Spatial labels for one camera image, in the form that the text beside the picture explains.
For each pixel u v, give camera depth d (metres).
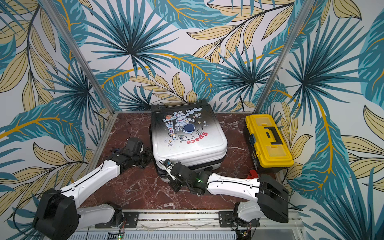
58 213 0.39
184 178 0.58
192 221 0.75
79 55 0.85
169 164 0.65
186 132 0.80
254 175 0.88
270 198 0.41
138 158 0.70
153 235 0.70
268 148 0.81
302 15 0.71
